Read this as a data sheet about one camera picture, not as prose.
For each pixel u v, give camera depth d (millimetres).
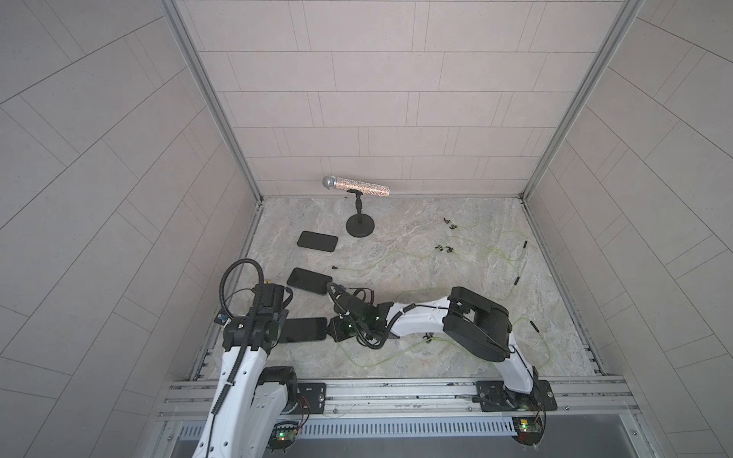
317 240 1030
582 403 711
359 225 1055
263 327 497
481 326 497
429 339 797
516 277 936
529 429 680
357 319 662
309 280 939
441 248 1009
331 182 905
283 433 642
